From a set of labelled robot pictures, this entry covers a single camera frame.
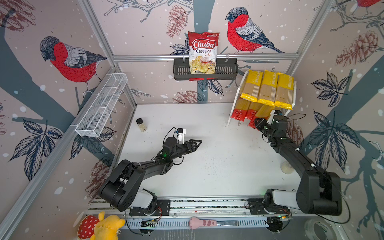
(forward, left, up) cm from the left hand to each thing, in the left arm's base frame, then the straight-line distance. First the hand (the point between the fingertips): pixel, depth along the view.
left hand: (199, 143), depth 81 cm
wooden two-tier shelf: (+23, -22, +19) cm, 37 cm away
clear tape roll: (-37, -49, -12) cm, 62 cm away
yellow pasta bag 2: (+19, -36, +20) cm, 46 cm away
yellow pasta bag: (+25, -30, +20) cm, 44 cm away
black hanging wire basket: (+45, -18, +20) cm, 52 cm away
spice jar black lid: (+20, +39, -9) cm, 45 cm away
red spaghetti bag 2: (+22, -34, +3) cm, 40 cm away
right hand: (+13, -33, +4) cm, 36 cm away
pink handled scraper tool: (-35, +3, -12) cm, 37 cm away
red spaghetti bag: (+19, -39, +8) cm, 44 cm away
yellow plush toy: (-36, +41, -7) cm, 55 cm away
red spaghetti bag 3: (+24, -28, +3) cm, 37 cm away
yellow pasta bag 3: (+17, -44, +20) cm, 52 cm away
